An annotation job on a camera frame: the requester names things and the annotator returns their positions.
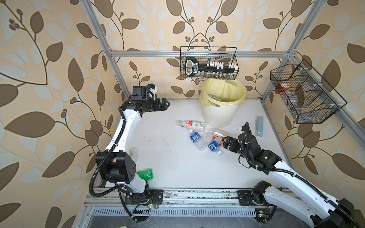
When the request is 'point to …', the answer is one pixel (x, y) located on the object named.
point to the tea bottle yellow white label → (217, 135)
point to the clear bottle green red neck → (191, 124)
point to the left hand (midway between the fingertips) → (163, 102)
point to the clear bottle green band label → (218, 98)
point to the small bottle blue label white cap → (214, 147)
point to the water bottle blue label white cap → (196, 138)
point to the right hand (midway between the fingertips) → (229, 142)
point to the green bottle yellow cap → (146, 174)
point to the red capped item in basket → (284, 87)
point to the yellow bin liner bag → (223, 92)
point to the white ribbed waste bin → (219, 117)
